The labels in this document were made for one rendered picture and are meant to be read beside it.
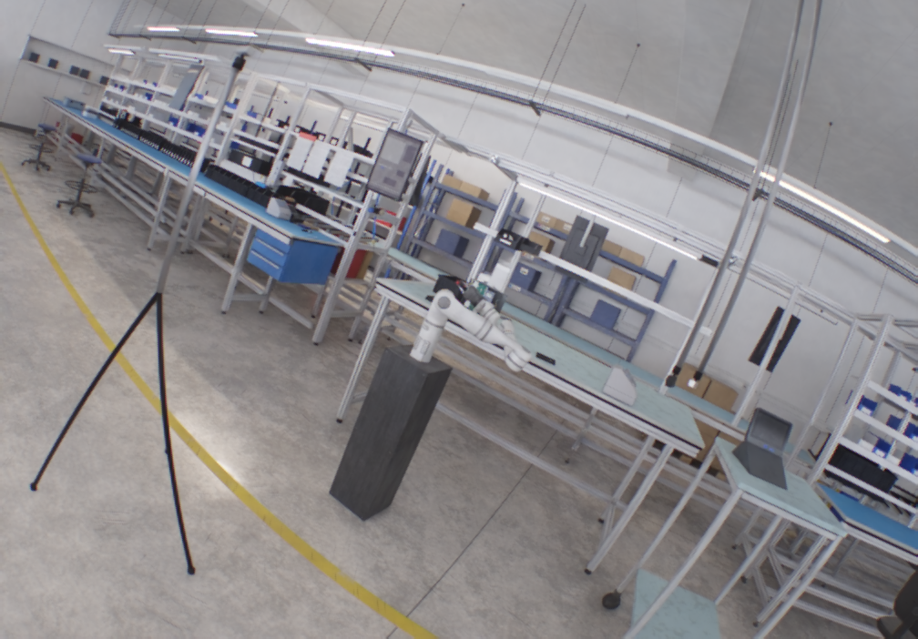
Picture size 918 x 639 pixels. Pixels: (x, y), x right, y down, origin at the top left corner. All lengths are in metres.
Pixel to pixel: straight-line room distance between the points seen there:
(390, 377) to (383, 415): 0.18
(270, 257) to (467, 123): 4.75
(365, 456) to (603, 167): 5.58
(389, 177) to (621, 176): 4.03
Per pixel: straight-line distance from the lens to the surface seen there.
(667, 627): 2.27
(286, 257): 3.57
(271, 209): 4.12
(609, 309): 6.15
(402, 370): 2.03
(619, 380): 2.34
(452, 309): 2.00
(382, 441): 2.15
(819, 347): 7.14
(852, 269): 7.36
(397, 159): 3.61
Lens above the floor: 1.47
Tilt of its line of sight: 8 degrees down
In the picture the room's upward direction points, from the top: 23 degrees clockwise
